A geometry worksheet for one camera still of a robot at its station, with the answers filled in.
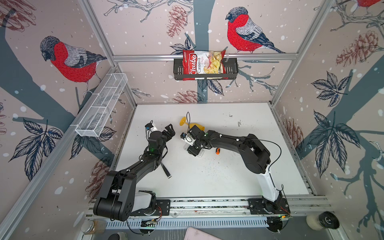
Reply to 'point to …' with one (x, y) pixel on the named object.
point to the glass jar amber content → (92, 226)
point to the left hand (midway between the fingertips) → (167, 127)
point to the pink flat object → (192, 233)
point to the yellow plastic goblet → (183, 122)
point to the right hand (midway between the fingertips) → (190, 150)
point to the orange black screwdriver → (218, 150)
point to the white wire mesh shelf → (92, 124)
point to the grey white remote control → (201, 153)
